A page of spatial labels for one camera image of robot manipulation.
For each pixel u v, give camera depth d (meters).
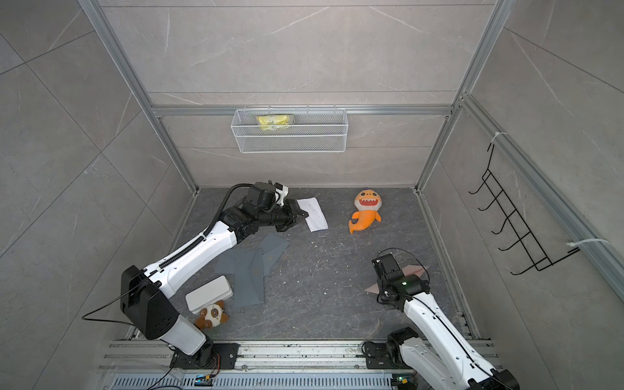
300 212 0.76
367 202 1.04
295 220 0.69
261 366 0.73
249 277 0.88
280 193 0.63
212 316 0.78
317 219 0.79
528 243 0.64
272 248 0.97
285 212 0.68
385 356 0.73
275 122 0.84
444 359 0.44
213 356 0.70
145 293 0.41
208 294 0.81
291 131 0.90
